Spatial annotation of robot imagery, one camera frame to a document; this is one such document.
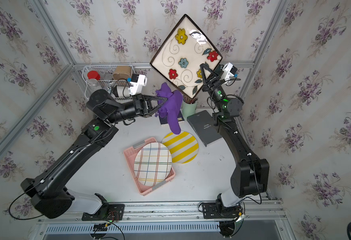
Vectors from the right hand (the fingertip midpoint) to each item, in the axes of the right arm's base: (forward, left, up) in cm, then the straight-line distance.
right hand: (201, 69), depth 55 cm
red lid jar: (+30, +63, -22) cm, 73 cm away
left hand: (-18, +12, -2) cm, 21 cm away
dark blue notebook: (+21, +19, -55) cm, 62 cm away
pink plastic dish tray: (-9, +38, -53) cm, 66 cm away
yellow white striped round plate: (0, +4, -57) cm, 57 cm away
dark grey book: (+15, -9, -51) cm, 54 cm away
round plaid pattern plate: (-14, +24, -53) cm, 60 cm away
